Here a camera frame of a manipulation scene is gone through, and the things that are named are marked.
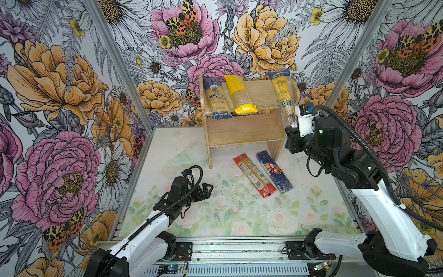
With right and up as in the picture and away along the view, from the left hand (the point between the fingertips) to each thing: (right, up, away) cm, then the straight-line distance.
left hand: (205, 193), depth 84 cm
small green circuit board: (-13, -27, -13) cm, 33 cm away
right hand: (+33, +27, -25) cm, 49 cm away
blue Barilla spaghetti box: (+39, +4, +7) cm, 40 cm away
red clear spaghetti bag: (+28, +5, +9) cm, 30 cm away
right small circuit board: (+49, -26, -13) cm, 57 cm away
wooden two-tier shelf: (+32, +33, +9) cm, 47 cm away
